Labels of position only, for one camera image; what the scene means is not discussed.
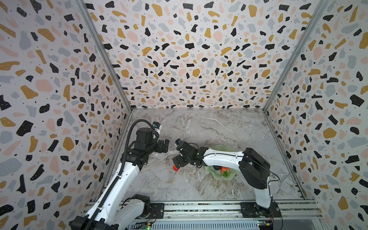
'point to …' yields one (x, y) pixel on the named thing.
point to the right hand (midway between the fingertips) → (176, 156)
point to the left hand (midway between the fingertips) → (160, 137)
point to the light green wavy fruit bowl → (217, 174)
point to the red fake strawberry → (224, 171)
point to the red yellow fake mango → (175, 167)
